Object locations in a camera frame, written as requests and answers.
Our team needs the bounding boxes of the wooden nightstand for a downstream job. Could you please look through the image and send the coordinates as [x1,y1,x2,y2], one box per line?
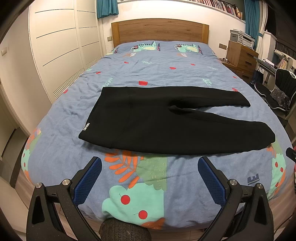
[220,59,253,84]

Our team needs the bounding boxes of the teal curtain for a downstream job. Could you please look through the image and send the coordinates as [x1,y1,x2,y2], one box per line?
[96,0,119,19]
[244,0,262,49]

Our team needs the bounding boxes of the white wardrobe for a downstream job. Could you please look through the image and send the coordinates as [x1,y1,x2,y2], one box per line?
[29,0,102,102]

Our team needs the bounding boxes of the wooden drawer chest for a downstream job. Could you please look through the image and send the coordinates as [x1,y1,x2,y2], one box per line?
[226,40,258,73]

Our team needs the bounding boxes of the black office chair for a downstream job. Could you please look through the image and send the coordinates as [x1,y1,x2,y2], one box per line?
[254,68,295,113]

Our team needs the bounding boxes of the teal left curtain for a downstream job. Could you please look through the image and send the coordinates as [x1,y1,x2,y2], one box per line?
[96,0,119,19]

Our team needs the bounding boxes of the wooden headboard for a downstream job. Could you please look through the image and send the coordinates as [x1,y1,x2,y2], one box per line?
[111,18,209,47]

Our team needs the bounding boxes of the black pants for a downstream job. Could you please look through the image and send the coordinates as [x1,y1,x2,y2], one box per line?
[79,86,275,155]

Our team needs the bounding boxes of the row of books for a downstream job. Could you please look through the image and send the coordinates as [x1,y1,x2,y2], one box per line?
[194,0,243,20]

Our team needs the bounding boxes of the teal right curtain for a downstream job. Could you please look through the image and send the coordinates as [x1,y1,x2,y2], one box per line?
[244,0,262,49]

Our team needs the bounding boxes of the white printer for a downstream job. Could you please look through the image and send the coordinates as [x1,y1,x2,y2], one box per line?
[230,29,255,49]

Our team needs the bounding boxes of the blue patterned bed cover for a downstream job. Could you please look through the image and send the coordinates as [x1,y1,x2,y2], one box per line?
[21,41,295,230]

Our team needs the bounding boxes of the desk with white top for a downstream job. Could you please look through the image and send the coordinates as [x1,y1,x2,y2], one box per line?
[254,57,277,76]

